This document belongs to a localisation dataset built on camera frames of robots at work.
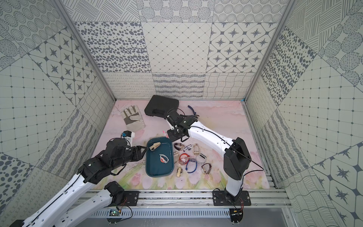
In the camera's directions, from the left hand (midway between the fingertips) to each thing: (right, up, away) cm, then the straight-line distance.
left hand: (147, 150), depth 71 cm
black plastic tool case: (-2, +25, +44) cm, 51 cm away
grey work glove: (-21, +14, +36) cm, 44 cm away
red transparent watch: (+19, -10, +17) cm, 27 cm away
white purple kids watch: (+21, -4, +19) cm, 29 cm away
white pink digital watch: (+9, +8, +3) cm, 13 cm away
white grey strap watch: (+30, -10, +17) cm, 36 cm away
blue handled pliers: (+27, +19, +40) cm, 52 cm away
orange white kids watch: (+6, -9, +14) cm, 18 cm away
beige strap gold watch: (+27, -6, +21) cm, 35 cm away
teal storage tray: (+4, -12, +16) cm, 20 cm away
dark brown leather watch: (+15, -3, +22) cm, 27 cm away
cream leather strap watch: (-1, -3, +19) cm, 19 cm away
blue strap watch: (+26, -15, +13) cm, 32 cm away
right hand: (+14, +5, +11) cm, 18 cm away
